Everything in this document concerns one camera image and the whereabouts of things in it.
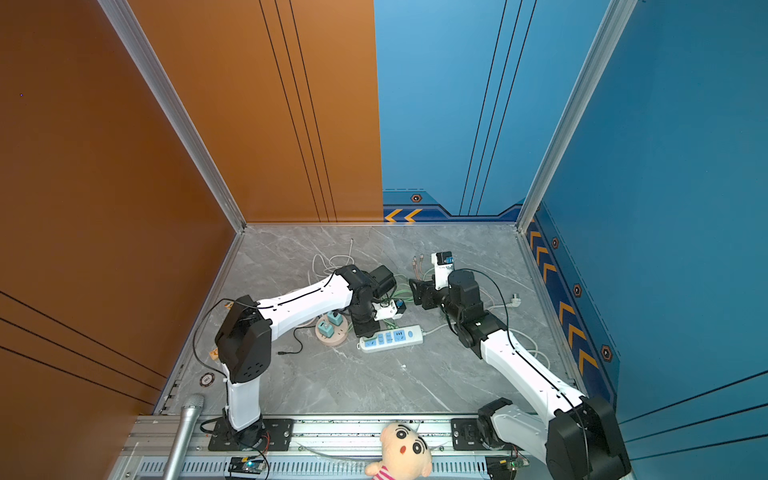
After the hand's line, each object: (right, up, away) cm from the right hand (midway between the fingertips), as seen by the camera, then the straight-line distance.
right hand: (419, 279), depth 81 cm
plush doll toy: (-4, -36, -17) cm, 40 cm away
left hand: (-14, -14, +4) cm, 20 cm away
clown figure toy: (-61, -10, +16) cm, 64 cm away
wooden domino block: (-59, -22, +5) cm, 64 cm away
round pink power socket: (-23, -17, +7) cm, 30 cm away
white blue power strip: (-7, -18, +6) cm, 20 cm away
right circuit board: (+19, -43, -11) cm, 49 cm away
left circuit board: (-42, -43, -10) cm, 61 cm away
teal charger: (-26, -15, +3) cm, 30 cm away
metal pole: (-58, -36, -9) cm, 69 cm away
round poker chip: (-59, -28, +2) cm, 65 cm away
